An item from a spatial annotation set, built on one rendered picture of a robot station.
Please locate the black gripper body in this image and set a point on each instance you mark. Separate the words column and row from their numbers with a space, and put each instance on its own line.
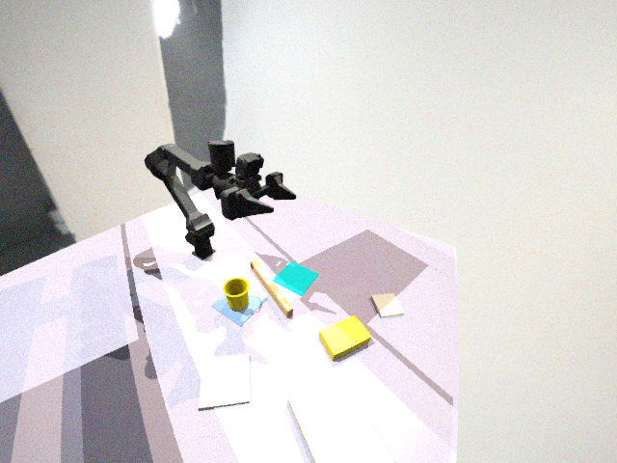
column 227, row 197

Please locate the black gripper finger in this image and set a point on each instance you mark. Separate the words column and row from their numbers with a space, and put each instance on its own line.
column 247, row 205
column 280, row 191

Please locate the olive-yellow cup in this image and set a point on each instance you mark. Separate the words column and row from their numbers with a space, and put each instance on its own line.
column 236, row 291

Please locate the tan flat bar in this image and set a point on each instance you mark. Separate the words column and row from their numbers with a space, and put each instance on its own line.
column 272, row 289

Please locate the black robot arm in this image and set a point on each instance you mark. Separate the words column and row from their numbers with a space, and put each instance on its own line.
column 205, row 175

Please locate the yellow rectangular block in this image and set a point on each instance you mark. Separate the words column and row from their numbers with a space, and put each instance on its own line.
column 343, row 337

